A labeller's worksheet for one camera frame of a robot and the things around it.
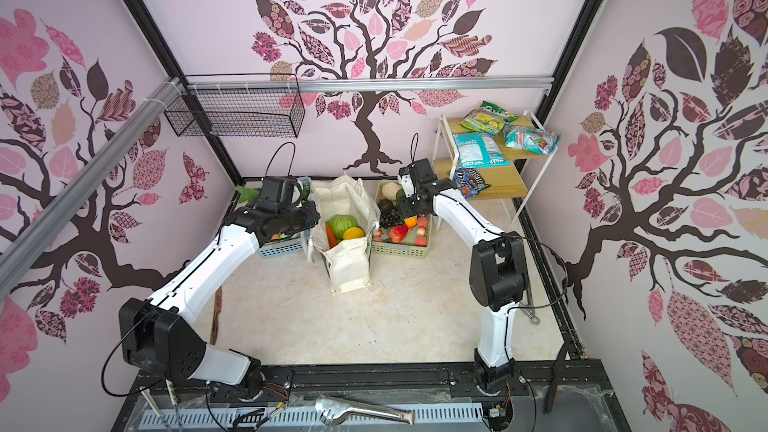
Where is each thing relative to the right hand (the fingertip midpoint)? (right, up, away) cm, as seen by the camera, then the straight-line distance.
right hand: (407, 201), depth 93 cm
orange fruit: (-17, -10, -2) cm, 20 cm away
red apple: (-3, -11, +5) cm, 12 cm away
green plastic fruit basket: (+4, -13, +6) cm, 15 cm away
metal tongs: (-19, -47, -28) cm, 58 cm away
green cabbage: (-22, -7, +2) cm, 23 cm away
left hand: (-25, -5, -11) cm, 28 cm away
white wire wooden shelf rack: (+34, +6, +4) cm, 35 cm away
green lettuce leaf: (-56, +2, +10) cm, 57 cm away
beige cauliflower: (-6, +4, +13) cm, 15 cm away
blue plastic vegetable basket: (-38, -14, +2) cm, 41 cm away
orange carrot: (-25, -11, +1) cm, 27 cm away
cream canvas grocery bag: (-17, -17, -13) cm, 28 cm away
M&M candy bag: (+21, +6, +4) cm, 23 cm away
